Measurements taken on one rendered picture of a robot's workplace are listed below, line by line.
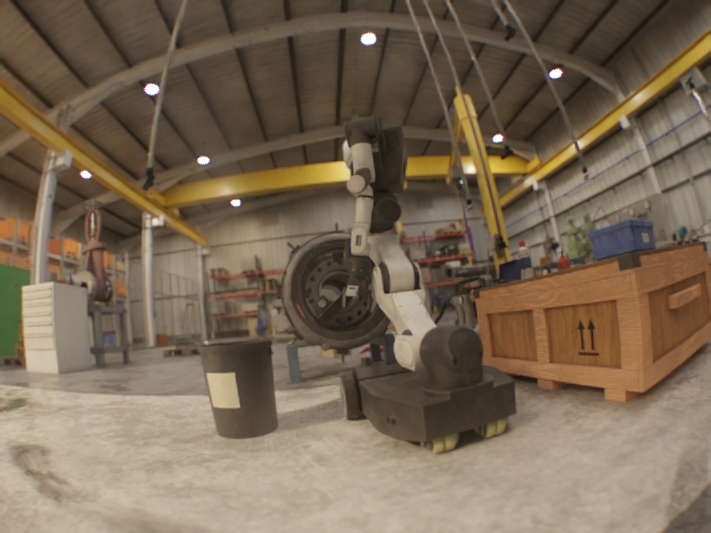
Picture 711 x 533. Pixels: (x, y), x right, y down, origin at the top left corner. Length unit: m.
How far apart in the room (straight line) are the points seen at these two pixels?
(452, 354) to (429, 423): 0.19
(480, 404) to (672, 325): 0.79
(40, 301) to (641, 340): 5.36
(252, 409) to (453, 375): 0.75
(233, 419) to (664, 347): 1.56
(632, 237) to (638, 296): 0.26
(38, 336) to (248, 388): 4.05
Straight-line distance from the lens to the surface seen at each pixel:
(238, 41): 9.53
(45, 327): 4.90
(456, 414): 0.93
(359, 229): 1.35
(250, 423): 1.32
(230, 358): 1.26
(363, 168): 1.41
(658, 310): 1.26
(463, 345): 0.91
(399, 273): 1.33
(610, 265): 1.14
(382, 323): 2.11
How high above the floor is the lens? 0.42
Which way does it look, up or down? 9 degrees up
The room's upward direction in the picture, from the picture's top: 7 degrees counter-clockwise
